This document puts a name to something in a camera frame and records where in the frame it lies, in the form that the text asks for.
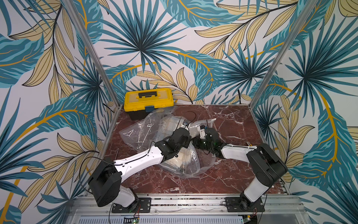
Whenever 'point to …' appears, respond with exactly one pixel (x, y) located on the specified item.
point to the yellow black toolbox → (139, 104)
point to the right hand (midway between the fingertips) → (187, 140)
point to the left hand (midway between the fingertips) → (185, 134)
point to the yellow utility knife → (249, 144)
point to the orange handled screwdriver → (116, 153)
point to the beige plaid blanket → (167, 126)
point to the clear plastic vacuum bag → (148, 131)
